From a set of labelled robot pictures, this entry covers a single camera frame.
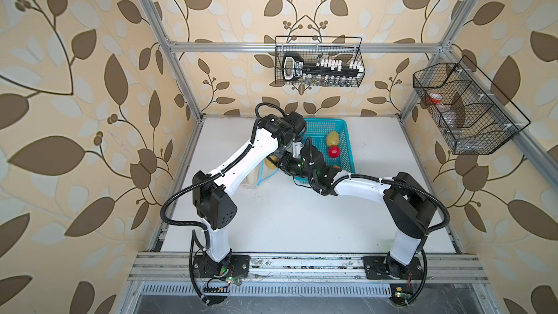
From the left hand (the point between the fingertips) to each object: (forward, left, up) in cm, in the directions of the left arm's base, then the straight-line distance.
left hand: (270, 144), depth 79 cm
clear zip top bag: (-4, +3, -13) cm, 14 cm away
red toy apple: (+11, -28, -19) cm, 36 cm away
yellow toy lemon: (-7, -1, -3) cm, 8 cm away
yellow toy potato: (+19, -28, -19) cm, 39 cm away
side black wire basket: (+6, -70, +11) cm, 71 cm away
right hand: (-4, 0, -4) cm, 6 cm away
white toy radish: (-4, +8, -19) cm, 21 cm away
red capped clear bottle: (+16, -62, +10) cm, 65 cm away
